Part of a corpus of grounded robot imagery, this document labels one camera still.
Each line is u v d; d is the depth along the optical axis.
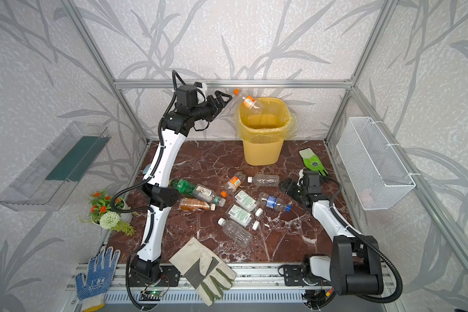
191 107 0.64
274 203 0.89
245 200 0.91
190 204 0.88
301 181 0.79
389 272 0.38
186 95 0.61
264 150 0.99
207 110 0.71
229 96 0.75
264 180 0.97
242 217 0.85
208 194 0.91
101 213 0.76
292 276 0.73
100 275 0.74
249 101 0.91
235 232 0.80
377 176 0.62
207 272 0.74
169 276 0.73
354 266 0.41
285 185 0.80
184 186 0.97
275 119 1.05
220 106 0.71
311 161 1.09
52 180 0.65
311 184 0.68
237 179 0.97
